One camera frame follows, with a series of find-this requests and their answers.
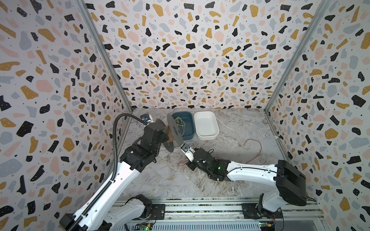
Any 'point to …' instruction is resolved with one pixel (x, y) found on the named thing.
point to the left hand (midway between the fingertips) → (161, 125)
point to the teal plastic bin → (185, 119)
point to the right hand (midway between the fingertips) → (183, 151)
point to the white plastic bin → (206, 125)
